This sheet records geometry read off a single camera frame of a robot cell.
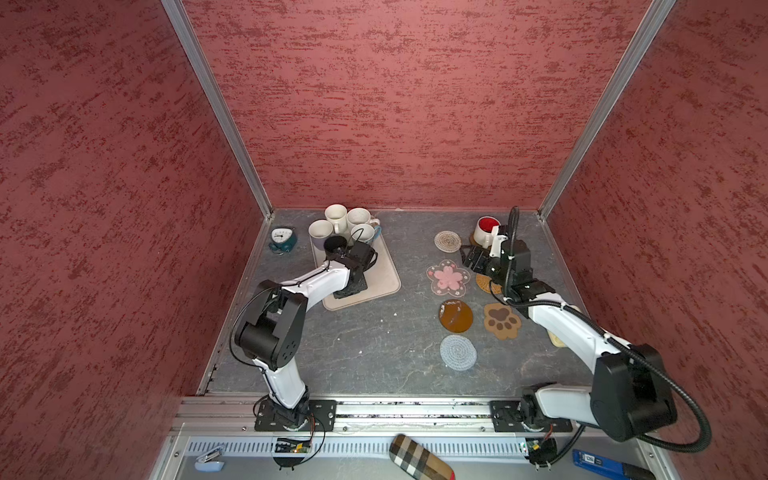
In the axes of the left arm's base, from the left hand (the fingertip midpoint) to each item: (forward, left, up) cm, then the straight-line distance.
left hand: (350, 291), depth 94 cm
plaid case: (-43, -19, +1) cm, 47 cm away
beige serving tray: (+7, -10, -4) cm, 13 cm away
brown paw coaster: (-8, -47, -2) cm, 48 cm away
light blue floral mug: (+19, -5, +6) cm, 21 cm away
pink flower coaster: (+7, -33, -3) cm, 34 cm away
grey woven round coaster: (-18, -33, -3) cm, 38 cm away
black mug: (+15, +7, +6) cm, 18 cm away
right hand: (+5, -35, +14) cm, 38 cm away
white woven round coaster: (+23, -34, -2) cm, 42 cm away
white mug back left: (+24, +14, +3) cm, 27 cm away
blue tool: (-44, -62, +1) cm, 76 cm away
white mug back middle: (+31, +8, +4) cm, 32 cm away
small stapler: (-44, +28, -2) cm, 52 cm away
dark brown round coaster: (+23, -44, -2) cm, 50 cm away
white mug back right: (+30, 0, +4) cm, 30 cm away
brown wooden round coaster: (-6, -34, -3) cm, 34 cm away
